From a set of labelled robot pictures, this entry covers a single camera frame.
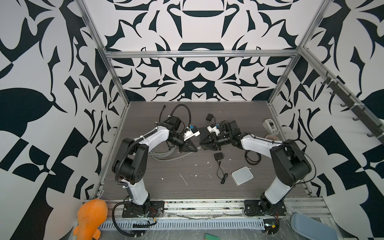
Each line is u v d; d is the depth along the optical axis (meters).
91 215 0.66
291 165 0.47
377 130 0.50
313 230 0.70
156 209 0.73
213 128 0.85
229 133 0.74
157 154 0.91
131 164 0.47
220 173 0.86
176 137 0.76
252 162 0.89
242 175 0.84
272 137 0.99
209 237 0.66
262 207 0.67
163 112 1.13
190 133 0.77
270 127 1.02
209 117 1.10
